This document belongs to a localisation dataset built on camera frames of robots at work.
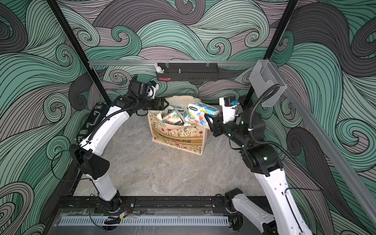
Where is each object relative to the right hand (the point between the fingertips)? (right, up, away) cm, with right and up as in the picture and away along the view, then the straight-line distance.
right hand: (207, 114), depth 58 cm
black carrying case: (-62, +2, +30) cm, 69 cm away
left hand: (-21, +7, +20) cm, 30 cm away
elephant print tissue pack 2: (-11, +4, +33) cm, 34 cm away
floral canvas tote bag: (-6, -14, +24) cm, 28 cm away
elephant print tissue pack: (-17, -2, +23) cm, 29 cm away
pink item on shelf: (-22, +22, +32) cm, 45 cm away
